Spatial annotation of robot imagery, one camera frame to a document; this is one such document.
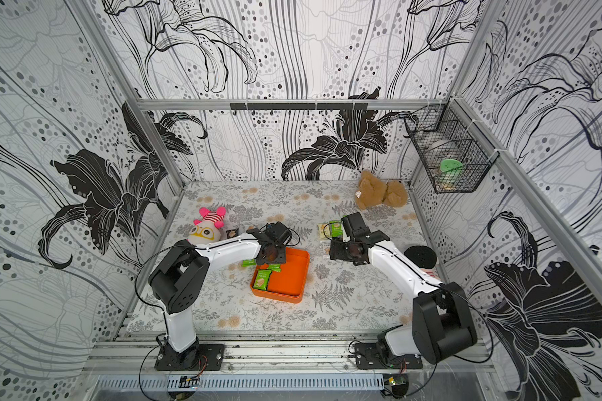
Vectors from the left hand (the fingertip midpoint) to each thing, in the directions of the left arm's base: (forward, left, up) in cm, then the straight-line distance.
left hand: (277, 260), depth 94 cm
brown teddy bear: (+28, -38, +10) cm, 49 cm away
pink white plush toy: (+8, +27, +7) cm, 29 cm away
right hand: (+1, -24, +9) cm, 25 cm away
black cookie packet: (+11, +20, 0) cm, 23 cm away
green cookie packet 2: (-9, +4, +3) cm, 10 cm away
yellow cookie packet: (+14, -17, +2) cm, 22 cm away
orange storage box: (-12, -5, +5) cm, 14 cm away
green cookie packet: (-4, 0, +2) cm, 4 cm away
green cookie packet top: (+16, -24, -1) cm, 29 cm away
